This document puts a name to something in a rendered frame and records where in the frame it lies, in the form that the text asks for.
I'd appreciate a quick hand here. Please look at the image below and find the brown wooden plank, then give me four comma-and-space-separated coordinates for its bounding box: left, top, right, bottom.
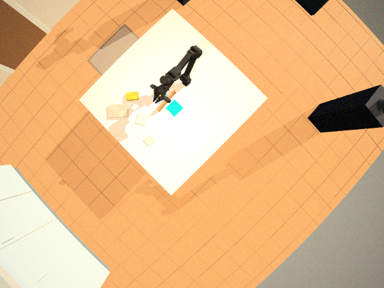
157, 90, 176, 112

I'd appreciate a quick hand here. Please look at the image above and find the yellow block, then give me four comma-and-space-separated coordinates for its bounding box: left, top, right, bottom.
126, 92, 139, 101

